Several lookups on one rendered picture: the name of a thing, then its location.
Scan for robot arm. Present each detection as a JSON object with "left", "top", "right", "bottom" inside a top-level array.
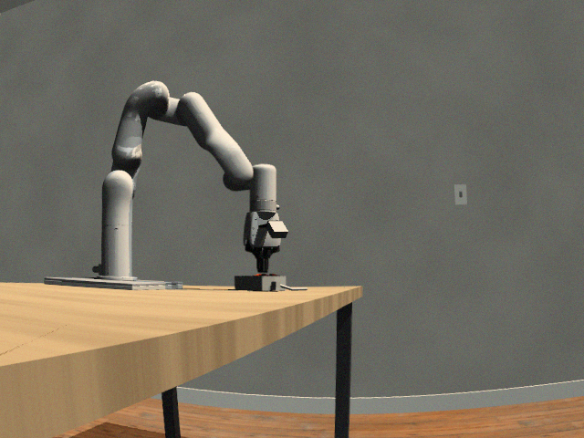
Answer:
[{"left": 92, "top": 81, "right": 279, "bottom": 281}]

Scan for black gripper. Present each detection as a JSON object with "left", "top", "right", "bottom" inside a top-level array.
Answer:
[{"left": 244, "top": 210, "right": 281, "bottom": 273}]

